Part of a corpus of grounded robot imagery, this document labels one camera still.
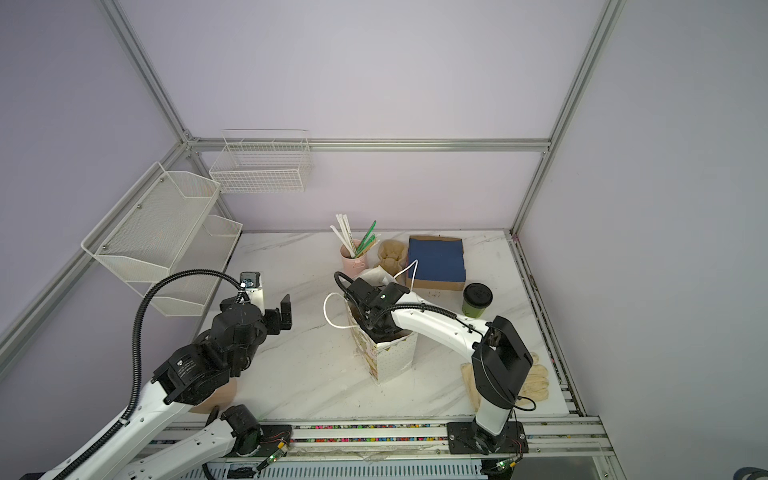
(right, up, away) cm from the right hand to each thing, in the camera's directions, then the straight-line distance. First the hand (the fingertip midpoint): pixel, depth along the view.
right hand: (373, 331), depth 82 cm
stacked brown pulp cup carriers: (+5, +22, +29) cm, 37 cm away
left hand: (-25, +11, -13) cm, 30 cm away
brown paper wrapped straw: (-3, +24, +14) cm, 28 cm away
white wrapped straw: (-11, +29, +19) cm, 37 cm away
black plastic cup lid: (+31, +9, +6) cm, 33 cm away
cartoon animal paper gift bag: (+4, -4, -11) cm, 13 cm away
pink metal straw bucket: (-9, +18, +20) cm, 28 cm away
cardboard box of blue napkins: (+23, +18, +29) cm, 42 cm away
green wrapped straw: (-3, +27, +16) cm, 31 cm away
